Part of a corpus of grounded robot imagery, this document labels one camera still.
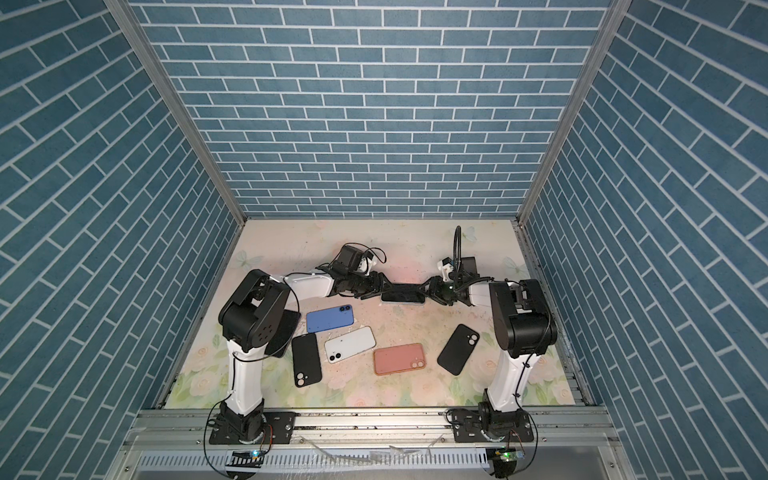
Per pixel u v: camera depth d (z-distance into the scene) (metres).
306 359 0.84
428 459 0.71
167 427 0.75
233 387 0.60
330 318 0.94
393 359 0.85
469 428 0.73
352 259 0.81
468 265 0.82
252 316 0.54
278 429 0.74
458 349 0.87
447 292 0.89
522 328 0.52
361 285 0.86
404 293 1.02
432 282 0.91
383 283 0.90
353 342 0.89
